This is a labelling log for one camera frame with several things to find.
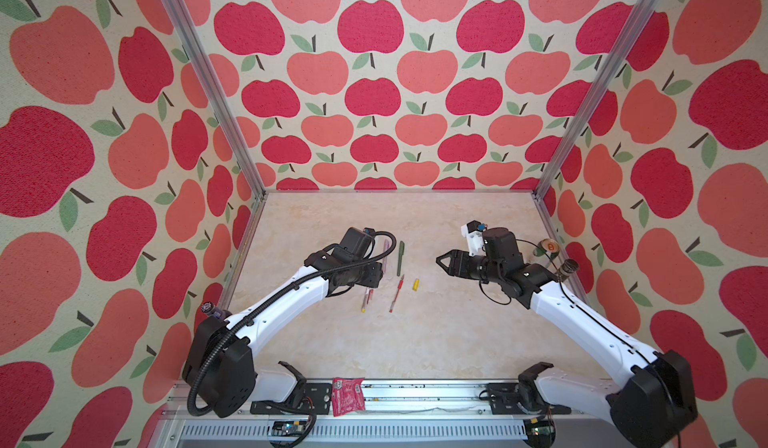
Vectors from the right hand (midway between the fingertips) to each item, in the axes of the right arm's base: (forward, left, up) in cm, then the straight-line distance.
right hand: (450, 258), depth 80 cm
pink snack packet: (-32, +24, -16) cm, 43 cm away
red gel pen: (-2, +14, -18) cm, 23 cm away
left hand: (-4, +19, -4) cm, 20 cm away
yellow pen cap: (+1, +8, -18) cm, 20 cm away
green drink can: (+12, -32, -7) cm, 35 cm away
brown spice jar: (+6, -37, -9) cm, 39 cm away
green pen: (+15, +14, -18) cm, 27 cm away
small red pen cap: (-5, +23, -18) cm, 29 cm away
